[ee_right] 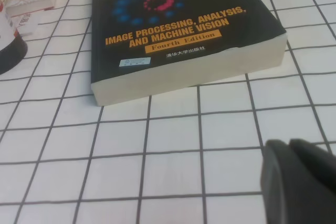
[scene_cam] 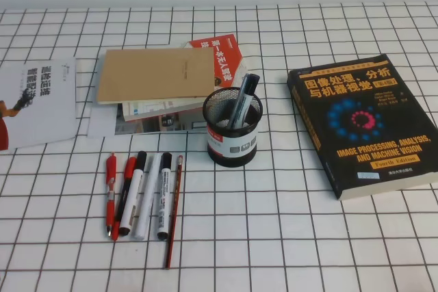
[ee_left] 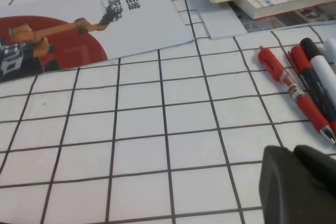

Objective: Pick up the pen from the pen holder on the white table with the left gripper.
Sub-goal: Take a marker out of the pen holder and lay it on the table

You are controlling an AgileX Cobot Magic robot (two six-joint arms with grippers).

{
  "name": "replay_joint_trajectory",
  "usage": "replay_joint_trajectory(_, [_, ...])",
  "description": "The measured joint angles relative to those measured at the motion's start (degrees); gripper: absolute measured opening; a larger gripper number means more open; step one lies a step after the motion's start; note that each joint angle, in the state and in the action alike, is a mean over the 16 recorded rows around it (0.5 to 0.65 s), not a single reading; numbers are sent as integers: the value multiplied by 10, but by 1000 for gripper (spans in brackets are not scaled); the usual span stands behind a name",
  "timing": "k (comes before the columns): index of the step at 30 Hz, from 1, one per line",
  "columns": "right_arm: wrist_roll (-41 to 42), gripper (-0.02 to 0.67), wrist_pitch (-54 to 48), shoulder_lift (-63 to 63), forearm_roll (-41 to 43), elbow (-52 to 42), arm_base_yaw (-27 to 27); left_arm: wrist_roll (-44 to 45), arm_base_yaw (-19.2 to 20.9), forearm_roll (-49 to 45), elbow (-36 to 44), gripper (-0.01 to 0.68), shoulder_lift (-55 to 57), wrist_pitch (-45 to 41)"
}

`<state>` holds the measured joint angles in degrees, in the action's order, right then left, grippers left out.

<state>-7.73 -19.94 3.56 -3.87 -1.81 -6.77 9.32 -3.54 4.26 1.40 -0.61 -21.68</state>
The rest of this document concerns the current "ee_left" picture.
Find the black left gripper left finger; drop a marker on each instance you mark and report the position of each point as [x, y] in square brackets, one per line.
[288, 191]

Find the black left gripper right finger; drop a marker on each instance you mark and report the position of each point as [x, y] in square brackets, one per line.
[320, 165]

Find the red and black pen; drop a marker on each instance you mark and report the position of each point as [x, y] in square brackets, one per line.
[312, 84]

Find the red retractable gel pen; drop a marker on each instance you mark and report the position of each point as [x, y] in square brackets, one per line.
[306, 105]

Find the white marker with black cap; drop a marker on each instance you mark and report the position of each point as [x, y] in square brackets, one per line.
[323, 70]

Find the plain white marker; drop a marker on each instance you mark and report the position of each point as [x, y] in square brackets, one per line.
[330, 49]

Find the red and white book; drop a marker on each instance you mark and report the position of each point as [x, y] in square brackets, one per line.
[258, 15]

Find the white paper sheet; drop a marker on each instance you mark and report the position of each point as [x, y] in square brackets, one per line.
[209, 21]

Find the white brochure with orange robot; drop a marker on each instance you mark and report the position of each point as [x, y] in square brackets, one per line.
[51, 35]

